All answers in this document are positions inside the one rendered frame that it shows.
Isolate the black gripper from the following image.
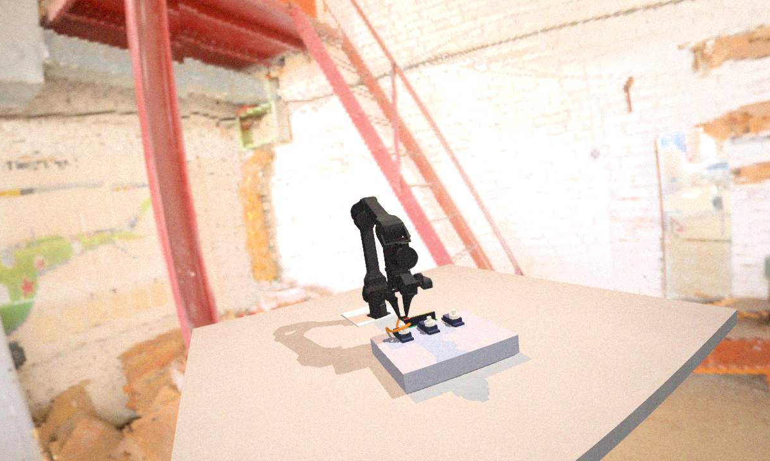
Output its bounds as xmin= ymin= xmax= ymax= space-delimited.
xmin=365 ymin=266 xmax=433 ymax=319

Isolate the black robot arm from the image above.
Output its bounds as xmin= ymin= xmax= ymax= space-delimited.
xmin=350 ymin=196 xmax=424 ymax=319

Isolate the black pin header strip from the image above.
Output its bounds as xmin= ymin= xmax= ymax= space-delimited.
xmin=404 ymin=311 xmax=438 ymax=328

